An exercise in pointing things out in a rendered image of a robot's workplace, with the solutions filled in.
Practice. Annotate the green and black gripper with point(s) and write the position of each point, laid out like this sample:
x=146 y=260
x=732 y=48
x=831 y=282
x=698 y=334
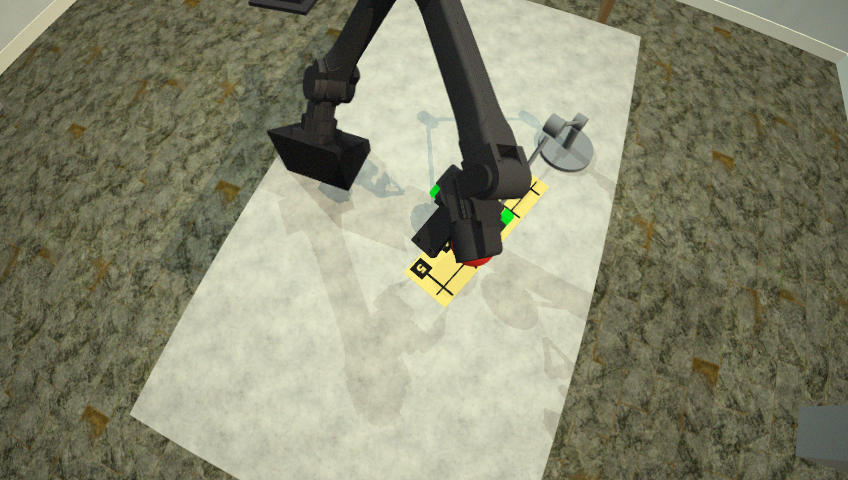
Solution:
x=507 y=216

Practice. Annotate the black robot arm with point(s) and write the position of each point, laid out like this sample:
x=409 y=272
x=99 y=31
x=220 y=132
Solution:
x=469 y=211

